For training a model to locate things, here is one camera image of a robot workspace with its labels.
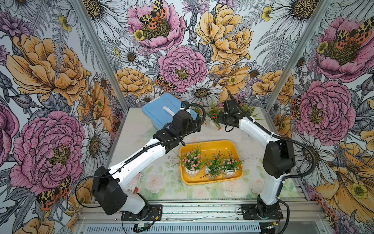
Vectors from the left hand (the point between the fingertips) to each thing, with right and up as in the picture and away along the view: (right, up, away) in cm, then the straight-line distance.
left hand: (190, 121), depth 78 cm
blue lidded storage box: (-19, +7, +17) cm, 26 cm away
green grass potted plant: (+40, +8, +24) cm, 48 cm away
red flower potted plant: (+13, +1, +16) cm, 21 cm away
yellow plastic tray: (+11, -18, +20) cm, 29 cm away
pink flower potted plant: (+21, -22, -2) cm, 31 cm away
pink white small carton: (-31, -35, +1) cm, 47 cm away
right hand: (+19, 0, +17) cm, 25 cm away
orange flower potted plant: (+12, -24, -2) cm, 27 cm away
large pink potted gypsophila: (+1, -20, -1) cm, 20 cm away
